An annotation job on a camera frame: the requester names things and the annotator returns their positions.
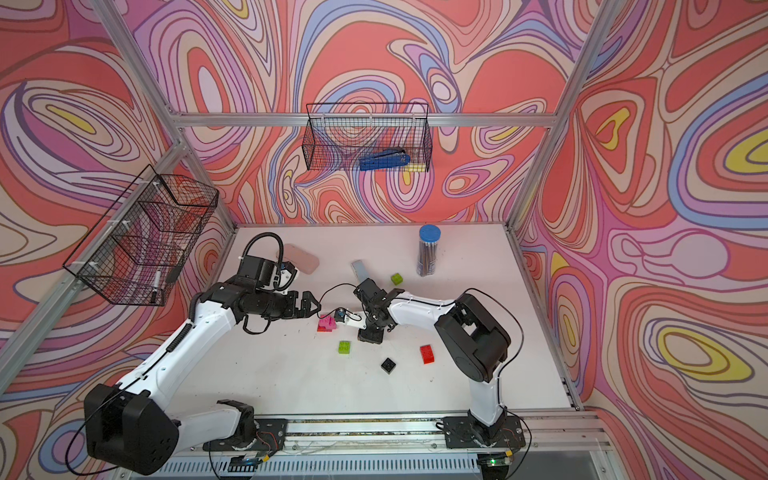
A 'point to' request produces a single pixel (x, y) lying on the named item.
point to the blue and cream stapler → (360, 271)
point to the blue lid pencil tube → (429, 237)
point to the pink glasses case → (301, 260)
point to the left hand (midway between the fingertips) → (310, 308)
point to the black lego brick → (388, 365)
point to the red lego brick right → (427, 354)
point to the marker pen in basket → (156, 286)
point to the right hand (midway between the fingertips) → (369, 336)
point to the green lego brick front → (344, 347)
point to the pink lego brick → (326, 323)
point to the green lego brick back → (396, 278)
